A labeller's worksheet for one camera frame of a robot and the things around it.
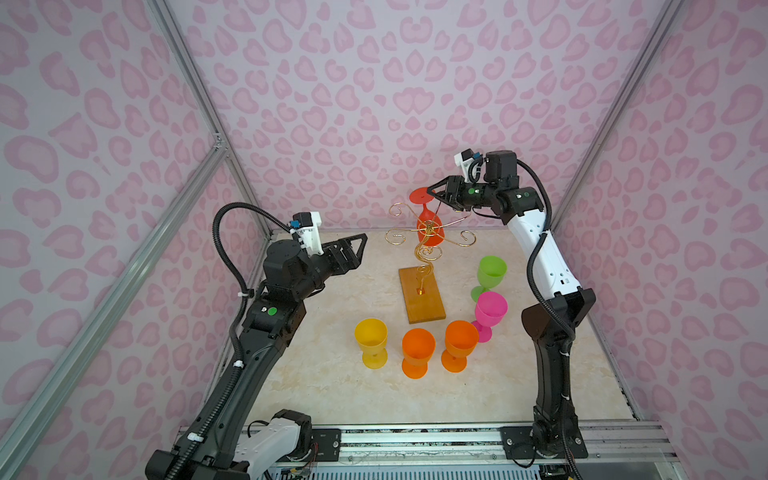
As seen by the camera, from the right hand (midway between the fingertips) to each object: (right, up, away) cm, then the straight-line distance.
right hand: (435, 189), depth 77 cm
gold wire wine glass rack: (-2, -29, +23) cm, 38 cm away
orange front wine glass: (+7, -39, +1) cm, 40 cm away
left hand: (-19, -13, -11) cm, 25 cm away
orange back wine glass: (-4, -40, 0) cm, 41 cm away
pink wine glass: (+17, -33, +10) cm, 39 cm away
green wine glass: (+18, -22, +10) cm, 30 cm away
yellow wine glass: (-17, -39, +5) cm, 43 cm away
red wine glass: (-1, -10, +1) cm, 10 cm away
